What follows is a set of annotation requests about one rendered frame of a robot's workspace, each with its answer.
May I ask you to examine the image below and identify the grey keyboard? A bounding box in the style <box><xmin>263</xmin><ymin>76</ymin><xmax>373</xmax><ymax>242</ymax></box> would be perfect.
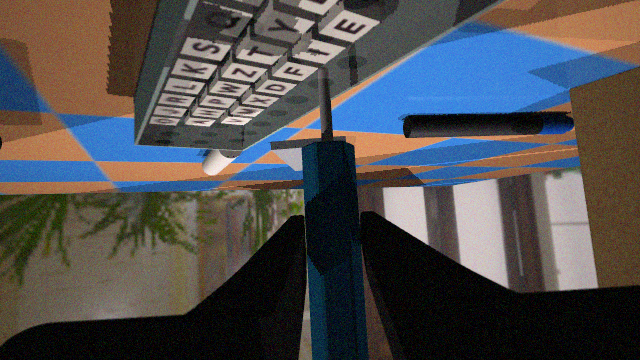
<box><xmin>133</xmin><ymin>0</ymin><xmax>509</xmax><ymax>152</ymax></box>

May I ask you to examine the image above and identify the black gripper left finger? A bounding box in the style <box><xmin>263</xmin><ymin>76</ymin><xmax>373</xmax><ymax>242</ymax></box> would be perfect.
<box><xmin>0</xmin><ymin>215</ymin><xmax>307</xmax><ymax>360</ymax></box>

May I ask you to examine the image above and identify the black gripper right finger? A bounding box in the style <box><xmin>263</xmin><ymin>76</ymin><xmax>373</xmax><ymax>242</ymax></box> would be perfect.
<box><xmin>360</xmin><ymin>211</ymin><xmax>640</xmax><ymax>360</ymax></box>

